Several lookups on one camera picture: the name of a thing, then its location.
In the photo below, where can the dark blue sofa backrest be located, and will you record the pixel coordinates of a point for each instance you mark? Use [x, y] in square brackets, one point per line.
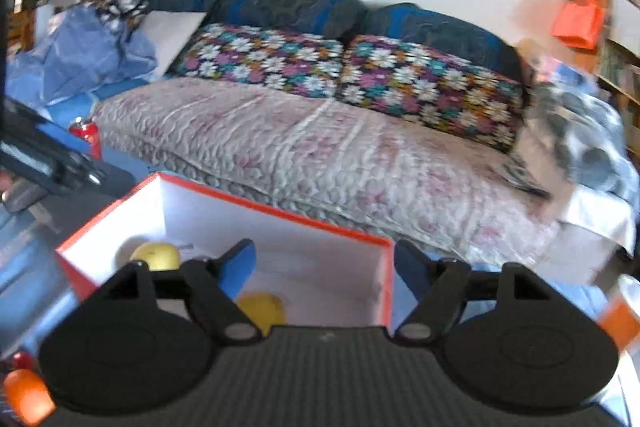
[346, 19]

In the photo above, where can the orange paper bag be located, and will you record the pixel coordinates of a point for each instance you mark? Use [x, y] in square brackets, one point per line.
[578, 24]

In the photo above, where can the floral cushion left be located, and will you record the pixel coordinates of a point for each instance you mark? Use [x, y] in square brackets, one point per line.
[303, 64]

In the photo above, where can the blue tablecloth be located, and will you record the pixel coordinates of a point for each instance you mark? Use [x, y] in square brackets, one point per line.
[35, 294]

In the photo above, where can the yellow lemon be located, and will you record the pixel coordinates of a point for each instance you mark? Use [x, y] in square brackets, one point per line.
[263, 309]

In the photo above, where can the orange cylindrical cup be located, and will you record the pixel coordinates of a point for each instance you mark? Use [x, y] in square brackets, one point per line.
[621, 318]

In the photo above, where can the blue grey patterned bedding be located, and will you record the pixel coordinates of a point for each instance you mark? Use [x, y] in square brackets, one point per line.
[584, 135]

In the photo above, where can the red soda can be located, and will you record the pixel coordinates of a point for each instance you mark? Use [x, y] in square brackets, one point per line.
[86, 128]

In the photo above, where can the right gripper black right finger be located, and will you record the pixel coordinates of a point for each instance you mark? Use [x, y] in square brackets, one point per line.
[439, 288]

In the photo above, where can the floral cushion right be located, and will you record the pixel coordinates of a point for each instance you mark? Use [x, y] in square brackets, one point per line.
[437, 90]

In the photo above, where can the yellow pear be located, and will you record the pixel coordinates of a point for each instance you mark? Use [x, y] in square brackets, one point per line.
[158, 256]

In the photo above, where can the wooden bookshelf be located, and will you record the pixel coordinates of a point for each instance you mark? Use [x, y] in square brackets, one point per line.
[615, 63]

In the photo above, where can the floral cushion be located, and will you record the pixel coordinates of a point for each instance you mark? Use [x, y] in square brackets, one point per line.
[303, 64]
[437, 90]

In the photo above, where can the pink quilted sofa cover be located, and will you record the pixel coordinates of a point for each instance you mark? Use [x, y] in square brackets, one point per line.
[330, 161]

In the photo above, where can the white pillow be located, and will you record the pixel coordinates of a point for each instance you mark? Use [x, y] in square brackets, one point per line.
[169, 32]

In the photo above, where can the orange cardboard box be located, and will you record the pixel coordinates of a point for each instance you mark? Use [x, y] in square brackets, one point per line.
[323, 275]

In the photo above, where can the red cherry tomato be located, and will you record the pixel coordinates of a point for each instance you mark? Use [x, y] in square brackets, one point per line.
[22, 359]

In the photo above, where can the small orange tangerine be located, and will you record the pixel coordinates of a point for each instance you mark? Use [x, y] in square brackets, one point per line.
[28, 396]

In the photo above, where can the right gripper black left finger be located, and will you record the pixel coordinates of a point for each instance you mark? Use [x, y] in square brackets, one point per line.
[213, 284]

